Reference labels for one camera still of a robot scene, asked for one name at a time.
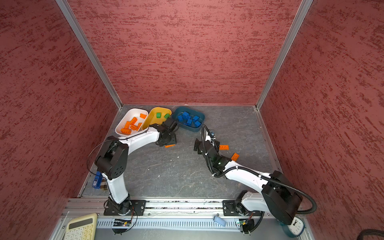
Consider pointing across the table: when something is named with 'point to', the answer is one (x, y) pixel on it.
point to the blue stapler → (97, 180)
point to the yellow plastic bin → (151, 118)
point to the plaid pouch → (103, 186)
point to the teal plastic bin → (192, 112)
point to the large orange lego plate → (168, 146)
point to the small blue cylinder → (219, 220)
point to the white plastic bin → (124, 121)
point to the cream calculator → (82, 227)
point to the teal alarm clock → (295, 229)
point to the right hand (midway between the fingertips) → (202, 142)
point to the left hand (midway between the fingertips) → (170, 143)
